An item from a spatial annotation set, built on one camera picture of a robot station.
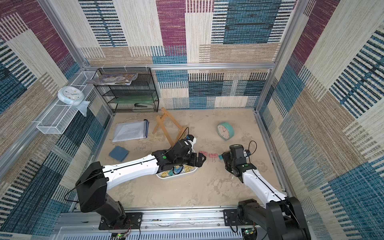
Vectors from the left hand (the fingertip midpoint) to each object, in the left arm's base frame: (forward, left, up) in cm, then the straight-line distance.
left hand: (200, 155), depth 80 cm
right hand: (+6, -14, -7) cm, 17 cm away
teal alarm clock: (+21, -17, -5) cm, 27 cm away
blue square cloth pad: (+10, +51, -14) cm, 53 cm away
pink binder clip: (+6, -9, -12) cm, 16 cm away
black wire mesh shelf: (+51, +50, +5) cm, 72 cm away
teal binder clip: (+6, -13, -13) cm, 20 cm away
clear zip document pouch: (+28, +48, -13) cm, 58 cm away
